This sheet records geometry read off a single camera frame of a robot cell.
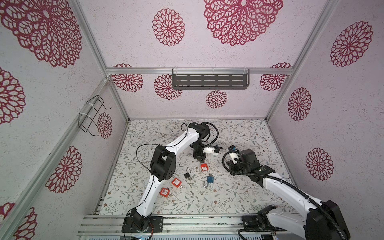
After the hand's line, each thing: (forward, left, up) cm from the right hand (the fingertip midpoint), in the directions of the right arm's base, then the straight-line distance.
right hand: (228, 160), depth 85 cm
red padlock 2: (-11, +30, -9) cm, 33 cm away
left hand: (+1, +16, -4) cm, 17 cm away
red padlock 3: (-16, +35, -9) cm, 40 cm away
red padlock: (-1, +13, -6) cm, 15 cm away
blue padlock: (-8, +10, -9) cm, 16 cm away
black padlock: (-6, +24, -9) cm, 26 cm away
